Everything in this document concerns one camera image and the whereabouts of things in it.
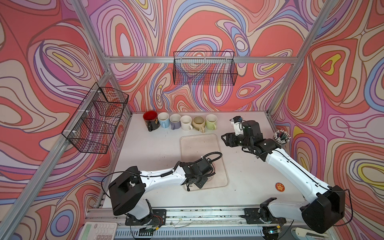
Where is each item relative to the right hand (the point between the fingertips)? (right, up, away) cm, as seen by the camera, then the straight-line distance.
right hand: (227, 139), depth 80 cm
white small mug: (-24, +11, +26) cm, 37 cm away
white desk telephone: (-63, -42, -12) cm, 76 cm away
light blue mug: (-39, +12, +24) cm, 47 cm away
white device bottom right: (+31, -42, -14) cm, 54 cm away
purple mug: (-31, +11, +26) cm, 42 cm away
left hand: (-13, -22, +2) cm, 25 cm away
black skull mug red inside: (-48, +13, +22) cm, 55 cm away
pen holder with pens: (+33, +1, +6) cm, 34 cm away
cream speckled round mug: (-15, +9, +22) cm, 28 cm away
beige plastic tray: (-18, -7, +19) cm, 27 cm away
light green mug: (-6, +11, +23) cm, 26 cm away
